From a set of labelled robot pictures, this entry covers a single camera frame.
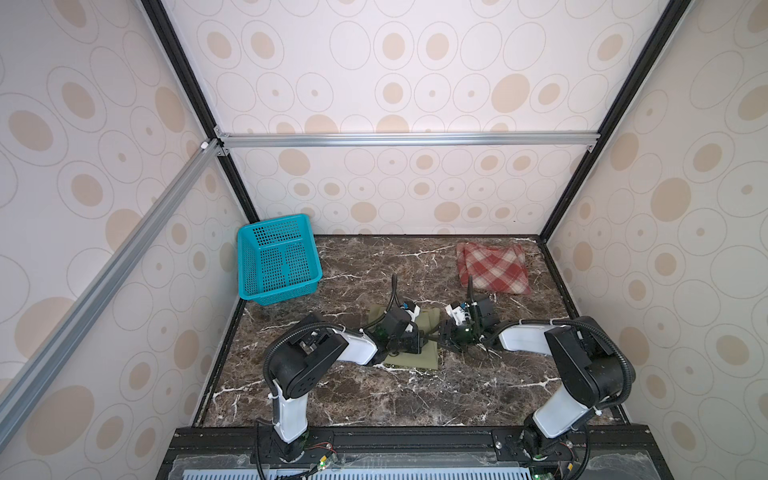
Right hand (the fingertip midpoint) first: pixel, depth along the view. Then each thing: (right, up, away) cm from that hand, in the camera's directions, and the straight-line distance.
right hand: (433, 339), depth 90 cm
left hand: (+1, +1, -2) cm, 3 cm away
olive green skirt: (-2, +5, +4) cm, 7 cm away
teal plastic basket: (-55, +25, +22) cm, 65 cm away
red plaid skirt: (+24, +21, +16) cm, 36 cm away
